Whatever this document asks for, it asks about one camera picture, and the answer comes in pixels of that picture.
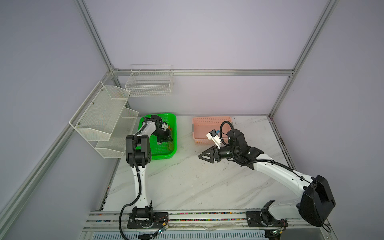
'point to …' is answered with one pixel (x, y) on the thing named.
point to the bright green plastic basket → (166, 150)
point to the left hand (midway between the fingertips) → (171, 140)
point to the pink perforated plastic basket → (202, 126)
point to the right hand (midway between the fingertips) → (201, 155)
